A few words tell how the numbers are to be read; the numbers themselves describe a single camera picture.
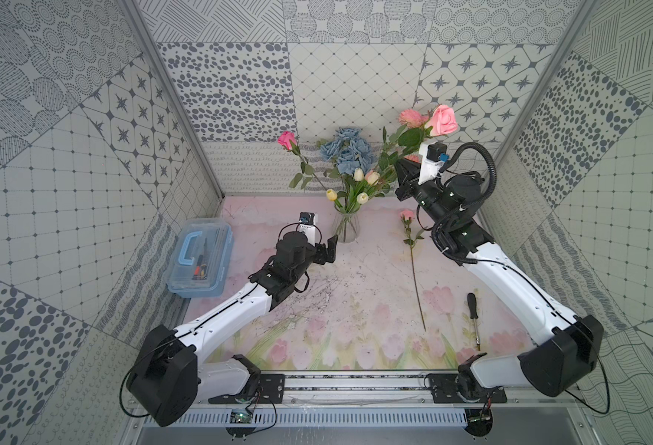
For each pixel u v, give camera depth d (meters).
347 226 1.01
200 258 0.90
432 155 0.55
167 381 0.40
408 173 0.60
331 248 0.73
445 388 0.73
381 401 0.73
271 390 0.74
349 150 0.87
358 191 0.92
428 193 0.59
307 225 0.68
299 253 0.60
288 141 0.80
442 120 0.51
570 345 0.39
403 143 0.59
